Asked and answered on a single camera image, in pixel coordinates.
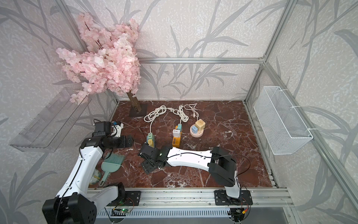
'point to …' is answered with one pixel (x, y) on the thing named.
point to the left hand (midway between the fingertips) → (126, 140)
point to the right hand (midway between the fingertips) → (149, 163)
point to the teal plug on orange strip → (180, 126)
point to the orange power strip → (176, 140)
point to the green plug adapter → (150, 136)
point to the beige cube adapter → (200, 124)
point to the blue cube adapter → (194, 129)
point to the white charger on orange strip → (176, 133)
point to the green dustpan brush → (112, 163)
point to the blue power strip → (153, 141)
